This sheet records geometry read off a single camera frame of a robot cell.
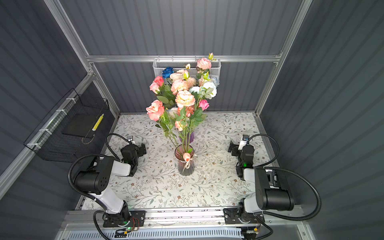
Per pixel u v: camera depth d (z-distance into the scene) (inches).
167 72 30.5
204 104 26.4
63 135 28.3
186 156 25.2
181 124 25.3
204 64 28.9
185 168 30.8
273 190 17.7
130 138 33.3
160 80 31.4
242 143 31.7
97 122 30.7
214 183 33.4
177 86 23.5
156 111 23.1
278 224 28.4
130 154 29.2
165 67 31.7
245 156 27.2
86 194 19.4
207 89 26.0
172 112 26.4
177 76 28.9
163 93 32.6
